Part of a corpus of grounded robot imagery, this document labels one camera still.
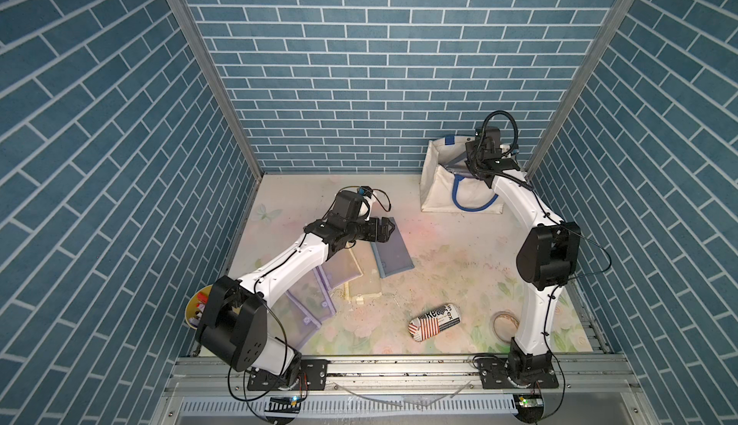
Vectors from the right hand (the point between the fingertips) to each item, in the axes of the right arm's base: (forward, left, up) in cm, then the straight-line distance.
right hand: (472, 144), depth 94 cm
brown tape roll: (-49, -10, -26) cm, 56 cm away
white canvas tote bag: (-10, +7, -10) cm, 16 cm away
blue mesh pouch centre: (-29, +24, -26) cm, 46 cm away
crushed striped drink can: (-50, +11, -24) cm, 57 cm away
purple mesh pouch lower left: (-44, +48, -27) cm, 71 cm away
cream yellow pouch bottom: (-38, +31, -28) cm, 56 cm away
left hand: (-29, +25, -9) cm, 39 cm away
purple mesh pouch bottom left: (-53, +54, -28) cm, 80 cm away
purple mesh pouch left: (-34, +40, -27) cm, 59 cm away
